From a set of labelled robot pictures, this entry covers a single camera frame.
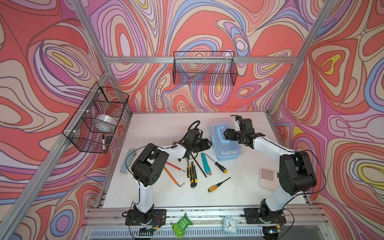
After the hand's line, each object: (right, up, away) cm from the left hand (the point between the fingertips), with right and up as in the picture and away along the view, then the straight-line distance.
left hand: (211, 144), depth 93 cm
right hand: (+13, +5, +1) cm, 14 cm away
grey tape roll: (-54, +15, -20) cm, 60 cm away
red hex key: (-22, -14, -3) cm, 26 cm away
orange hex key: (-23, -19, -7) cm, 31 cm away
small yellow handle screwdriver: (0, -23, -11) cm, 26 cm away
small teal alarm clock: (+6, -36, -24) cm, 43 cm away
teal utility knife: (-3, -13, -3) cm, 14 cm away
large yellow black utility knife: (-11, -19, -7) cm, 23 cm away
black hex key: (-8, -13, -3) cm, 15 cm away
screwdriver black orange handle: (+7, -15, -5) cm, 17 cm away
